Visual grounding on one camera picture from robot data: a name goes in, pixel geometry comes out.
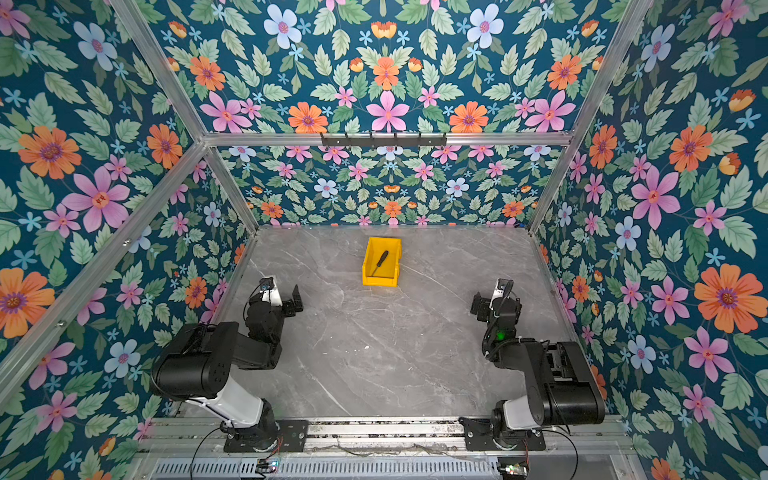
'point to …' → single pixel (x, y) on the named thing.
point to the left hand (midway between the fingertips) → (281, 280)
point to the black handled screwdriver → (381, 261)
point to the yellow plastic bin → (387, 274)
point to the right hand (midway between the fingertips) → (495, 294)
